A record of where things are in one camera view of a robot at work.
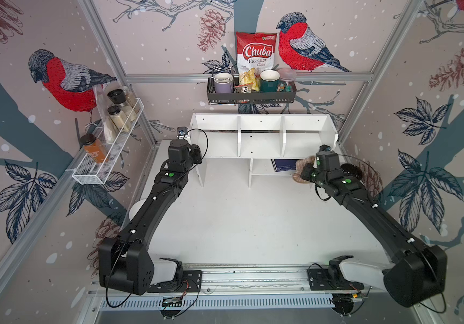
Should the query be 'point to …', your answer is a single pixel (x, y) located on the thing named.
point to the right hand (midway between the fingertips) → (303, 165)
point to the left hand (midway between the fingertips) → (197, 140)
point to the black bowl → (349, 169)
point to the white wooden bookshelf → (273, 142)
